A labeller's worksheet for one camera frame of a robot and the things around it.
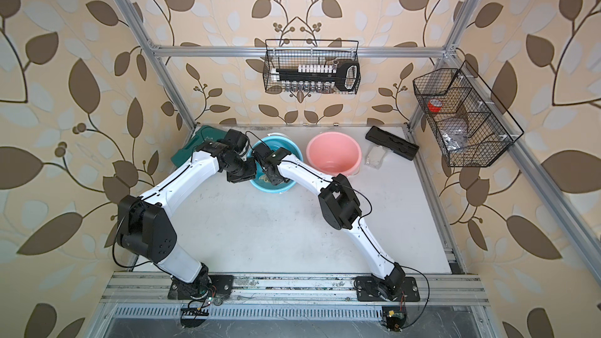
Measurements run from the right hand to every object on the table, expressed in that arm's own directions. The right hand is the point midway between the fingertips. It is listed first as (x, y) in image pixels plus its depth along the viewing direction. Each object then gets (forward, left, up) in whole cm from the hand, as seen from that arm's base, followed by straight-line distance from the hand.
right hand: (283, 173), depth 97 cm
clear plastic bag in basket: (-6, -58, +26) cm, 64 cm away
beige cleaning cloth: (-5, +7, +4) cm, 9 cm away
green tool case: (+24, +41, +1) cm, 47 cm away
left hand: (-6, +11, +10) cm, 16 cm away
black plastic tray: (+18, -52, -4) cm, 55 cm away
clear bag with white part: (+9, -41, -3) cm, 42 cm away
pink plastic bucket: (-1, -20, +13) cm, 24 cm away
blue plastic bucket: (+2, +2, +18) cm, 18 cm away
